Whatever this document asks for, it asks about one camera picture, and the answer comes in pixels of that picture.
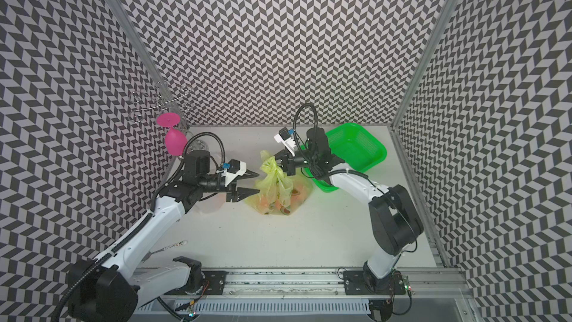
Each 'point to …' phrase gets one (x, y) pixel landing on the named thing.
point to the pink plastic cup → (176, 141)
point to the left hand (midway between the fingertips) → (256, 183)
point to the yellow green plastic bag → (276, 193)
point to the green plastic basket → (357, 147)
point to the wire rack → (144, 106)
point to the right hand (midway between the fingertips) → (267, 167)
